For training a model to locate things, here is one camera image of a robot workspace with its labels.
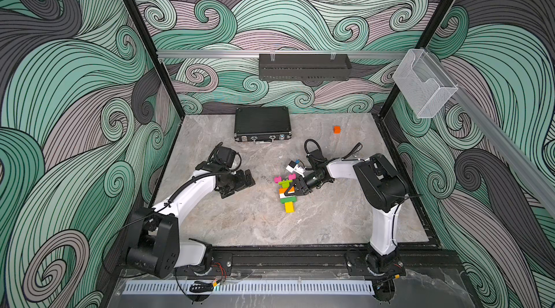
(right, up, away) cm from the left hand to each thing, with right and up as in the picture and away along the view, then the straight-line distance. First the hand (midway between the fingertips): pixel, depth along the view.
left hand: (246, 184), depth 84 cm
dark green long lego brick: (+17, -6, -1) cm, 18 cm away
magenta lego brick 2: (+19, +2, +3) cm, 19 cm away
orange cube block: (+46, +22, +29) cm, 59 cm away
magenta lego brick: (+13, +1, +4) cm, 13 cm away
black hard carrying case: (+5, +25, +27) cm, 37 cm away
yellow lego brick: (+17, -9, -1) cm, 19 cm away
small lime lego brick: (+16, -1, +3) cm, 16 cm away
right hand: (+17, -6, +3) cm, 18 cm away
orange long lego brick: (+15, -3, +2) cm, 16 cm away
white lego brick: (+15, -5, +1) cm, 15 cm away
